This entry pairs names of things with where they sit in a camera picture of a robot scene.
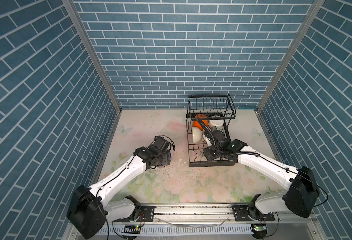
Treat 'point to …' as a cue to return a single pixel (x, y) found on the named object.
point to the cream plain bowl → (197, 134)
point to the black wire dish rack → (210, 105)
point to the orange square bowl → (196, 124)
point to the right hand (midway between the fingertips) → (208, 152)
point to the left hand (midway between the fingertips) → (167, 159)
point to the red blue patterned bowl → (166, 165)
